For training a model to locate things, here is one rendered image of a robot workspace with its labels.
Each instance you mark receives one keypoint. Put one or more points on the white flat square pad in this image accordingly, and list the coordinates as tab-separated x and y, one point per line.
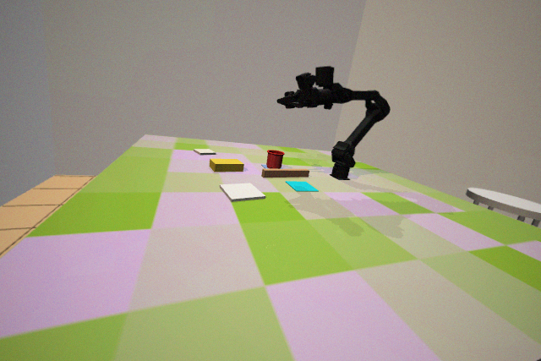
241	192

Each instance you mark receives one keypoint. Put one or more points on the cream flat square block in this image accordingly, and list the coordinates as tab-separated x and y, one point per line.
204	151

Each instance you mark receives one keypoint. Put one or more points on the red cup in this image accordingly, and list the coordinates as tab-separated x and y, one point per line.
274	159

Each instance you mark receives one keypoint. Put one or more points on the tan wooden plank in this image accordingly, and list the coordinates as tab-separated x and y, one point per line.
285	173

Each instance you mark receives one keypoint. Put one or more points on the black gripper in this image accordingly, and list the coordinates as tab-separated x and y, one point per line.
301	99

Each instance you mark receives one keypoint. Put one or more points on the yellow flat block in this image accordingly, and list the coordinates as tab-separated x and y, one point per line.
226	165

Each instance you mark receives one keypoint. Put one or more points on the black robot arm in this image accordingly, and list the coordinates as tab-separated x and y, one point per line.
342	153

